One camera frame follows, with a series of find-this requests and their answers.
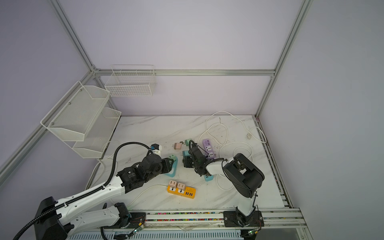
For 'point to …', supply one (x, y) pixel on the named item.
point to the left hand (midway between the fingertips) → (170, 162)
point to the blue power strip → (208, 178)
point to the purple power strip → (207, 146)
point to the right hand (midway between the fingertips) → (184, 160)
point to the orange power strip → (189, 192)
